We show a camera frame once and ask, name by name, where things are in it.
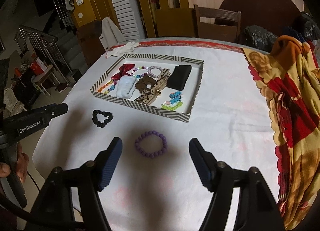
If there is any person's left hand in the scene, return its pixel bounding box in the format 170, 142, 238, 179
0, 143, 29, 183

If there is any black scrunchie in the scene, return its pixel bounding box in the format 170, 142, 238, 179
92, 109, 113, 128

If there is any metal stair railing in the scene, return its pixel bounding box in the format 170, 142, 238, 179
14, 26, 73, 87

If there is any white tablecloth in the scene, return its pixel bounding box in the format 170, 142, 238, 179
33, 46, 279, 230

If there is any light blue fluffy scrunchie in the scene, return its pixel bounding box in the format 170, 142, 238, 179
116, 75, 137, 99

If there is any red bow hair clip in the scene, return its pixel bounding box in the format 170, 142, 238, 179
111, 63, 135, 81

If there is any white cotton glove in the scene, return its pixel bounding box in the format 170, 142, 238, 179
105, 41, 140, 58

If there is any white hanging jacket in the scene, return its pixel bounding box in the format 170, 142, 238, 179
99, 17, 126, 51

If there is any brown scrunchie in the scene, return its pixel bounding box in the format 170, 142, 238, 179
135, 74, 157, 94

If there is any leopard print bow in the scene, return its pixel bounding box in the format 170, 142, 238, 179
135, 69, 170, 105

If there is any floral red yellow blanket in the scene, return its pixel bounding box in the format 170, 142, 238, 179
243, 35, 319, 230

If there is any black folded cloth pouch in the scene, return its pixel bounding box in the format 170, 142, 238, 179
167, 64, 191, 91

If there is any striped cardboard tray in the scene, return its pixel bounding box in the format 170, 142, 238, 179
91, 54, 204, 123

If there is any black plastic bag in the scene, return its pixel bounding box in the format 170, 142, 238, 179
242, 25, 278, 53

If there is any white louvered door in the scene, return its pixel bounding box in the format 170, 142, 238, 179
111, 0, 145, 41

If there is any dark wooden chair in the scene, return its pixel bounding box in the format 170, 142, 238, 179
194, 4, 241, 43

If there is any purple bead bracelet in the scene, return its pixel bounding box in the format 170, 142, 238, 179
134, 130, 168, 159

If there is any colourful bead necklace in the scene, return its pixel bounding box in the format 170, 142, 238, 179
94, 65, 148, 95

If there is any green bead bracelet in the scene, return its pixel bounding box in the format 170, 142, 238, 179
161, 101, 184, 111

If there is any blue bead bracelet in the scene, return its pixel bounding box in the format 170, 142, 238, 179
169, 91, 184, 104

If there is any lilac bead bracelet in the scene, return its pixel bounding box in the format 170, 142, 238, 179
147, 65, 162, 79

